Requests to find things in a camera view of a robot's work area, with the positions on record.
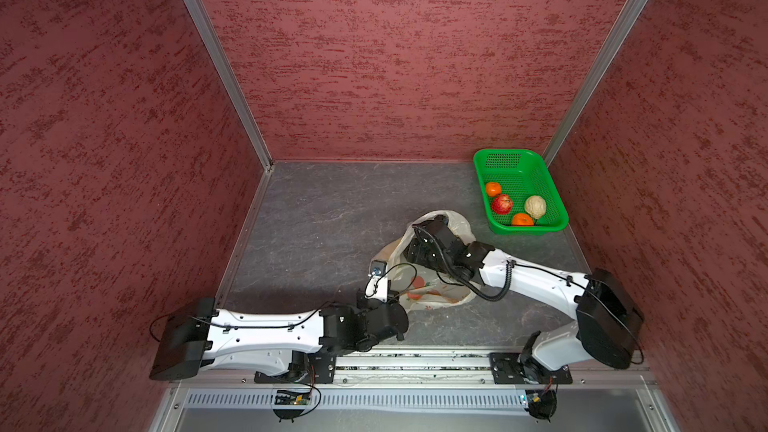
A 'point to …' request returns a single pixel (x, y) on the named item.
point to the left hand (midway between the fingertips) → (390, 289)
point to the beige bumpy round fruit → (535, 206)
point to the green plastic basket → (553, 220)
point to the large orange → (522, 219)
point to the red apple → (502, 204)
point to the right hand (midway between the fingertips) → (412, 261)
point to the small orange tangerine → (493, 189)
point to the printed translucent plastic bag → (417, 288)
